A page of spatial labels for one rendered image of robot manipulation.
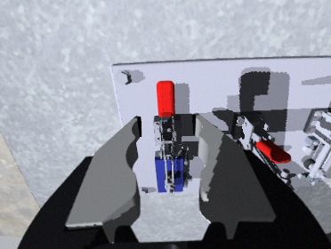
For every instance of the grey fixture plate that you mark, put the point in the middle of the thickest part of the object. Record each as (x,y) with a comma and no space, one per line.
(284,89)

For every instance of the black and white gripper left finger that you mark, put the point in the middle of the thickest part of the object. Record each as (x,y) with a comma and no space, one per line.
(101,194)

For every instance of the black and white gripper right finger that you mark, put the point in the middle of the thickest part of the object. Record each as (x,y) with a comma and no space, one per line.
(238,189)

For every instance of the blue flat plate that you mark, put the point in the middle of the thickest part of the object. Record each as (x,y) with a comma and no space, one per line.
(160,171)

